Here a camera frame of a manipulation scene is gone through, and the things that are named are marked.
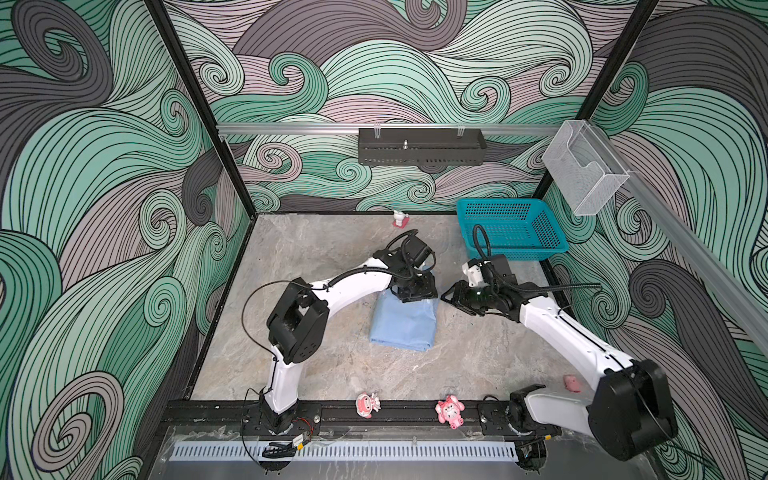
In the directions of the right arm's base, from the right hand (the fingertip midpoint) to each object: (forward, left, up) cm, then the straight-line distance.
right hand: (445, 300), depth 83 cm
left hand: (+2, +3, 0) cm, 3 cm away
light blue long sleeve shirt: (-5, +10, -5) cm, 13 cm away
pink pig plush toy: (-26, +1, -7) cm, 27 cm away
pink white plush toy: (-25, +22, -7) cm, 34 cm away
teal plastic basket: (+37, -35, -11) cm, 52 cm away
